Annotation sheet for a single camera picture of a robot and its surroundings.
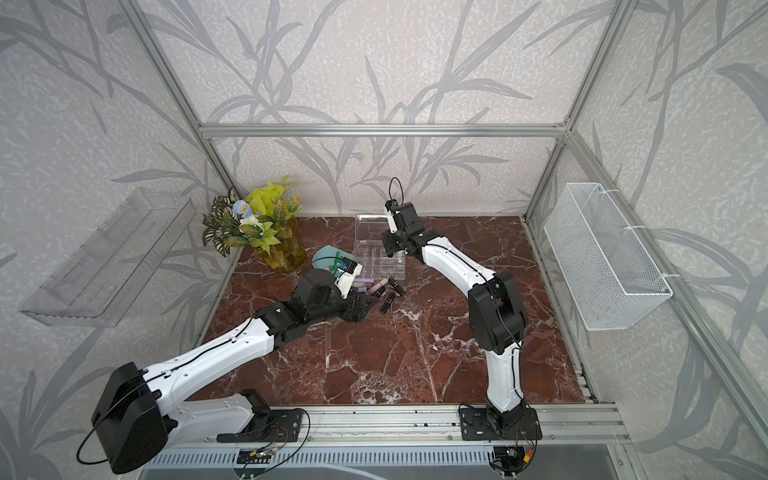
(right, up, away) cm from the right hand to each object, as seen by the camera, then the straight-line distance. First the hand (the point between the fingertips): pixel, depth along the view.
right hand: (390, 233), depth 94 cm
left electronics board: (-31, -54, -23) cm, 67 cm away
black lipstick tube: (+2, -18, +5) cm, 19 cm away
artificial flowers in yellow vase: (-39, +5, -2) cm, 39 cm away
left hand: (-5, -17, -15) cm, 23 cm away
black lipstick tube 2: (-1, -23, +2) cm, 23 cm away
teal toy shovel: (-23, -9, +15) cm, 29 cm away
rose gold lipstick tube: (-3, -17, +5) cm, 18 cm away
